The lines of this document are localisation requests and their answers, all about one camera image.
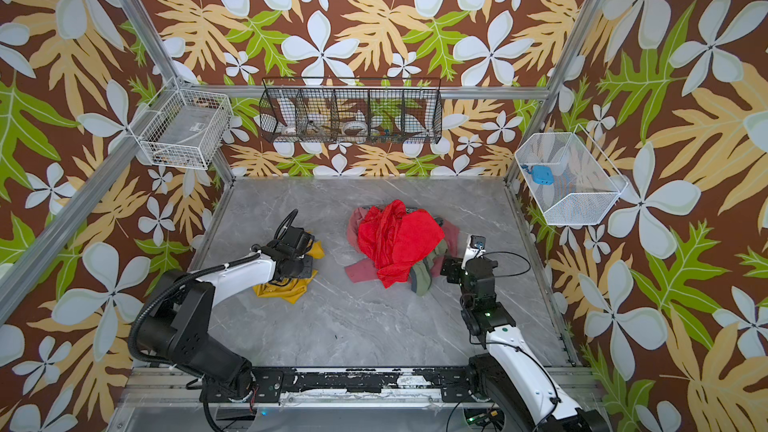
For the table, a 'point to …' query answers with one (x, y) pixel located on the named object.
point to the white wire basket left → (182, 128)
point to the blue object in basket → (541, 174)
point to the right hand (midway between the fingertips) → (459, 251)
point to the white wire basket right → (572, 180)
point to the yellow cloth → (291, 289)
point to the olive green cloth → (420, 273)
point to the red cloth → (394, 239)
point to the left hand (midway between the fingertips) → (302, 262)
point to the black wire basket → (352, 110)
